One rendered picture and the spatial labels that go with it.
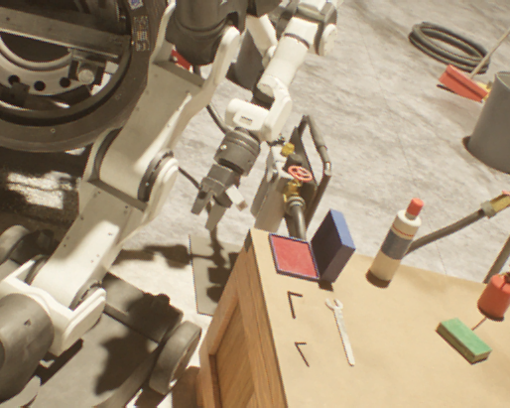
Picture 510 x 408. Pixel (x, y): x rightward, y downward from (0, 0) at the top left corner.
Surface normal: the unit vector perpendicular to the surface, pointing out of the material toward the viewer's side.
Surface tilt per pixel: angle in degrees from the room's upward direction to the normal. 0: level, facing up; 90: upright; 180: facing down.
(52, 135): 90
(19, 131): 90
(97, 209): 45
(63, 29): 90
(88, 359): 0
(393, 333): 0
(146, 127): 56
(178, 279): 0
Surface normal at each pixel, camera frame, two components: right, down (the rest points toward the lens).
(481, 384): 0.34, -0.82
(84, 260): 0.00, -0.34
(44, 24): 0.11, 0.52
